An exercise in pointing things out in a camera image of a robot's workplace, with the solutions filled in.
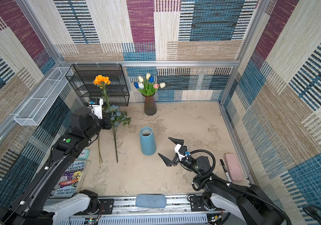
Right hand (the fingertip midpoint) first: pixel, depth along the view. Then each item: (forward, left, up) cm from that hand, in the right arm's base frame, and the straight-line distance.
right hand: (164, 146), depth 72 cm
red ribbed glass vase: (+40, +9, -14) cm, 43 cm away
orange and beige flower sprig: (+5, +41, -21) cm, 47 cm away
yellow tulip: (+46, +9, +9) cm, 48 cm away
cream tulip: (+46, +14, +8) cm, 48 cm away
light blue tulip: (+41, +17, +7) cm, 45 cm away
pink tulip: (+38, +4, +8) cm, 39 cm away
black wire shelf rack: (+56, +56, +6) cm, 79 cm away
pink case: (-5, -40, -20) cm, 45 cm away
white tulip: (+46, 0, +2) cm, 46 cm away
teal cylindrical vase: (+6, +9, -4) cm, 12 cm away
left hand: (+14, +26, +13) cm, 32 cm away
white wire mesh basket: (+13, +65, +13) cm, 68 cm away
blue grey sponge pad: (-21, +8, -19) cm, 29 cm away
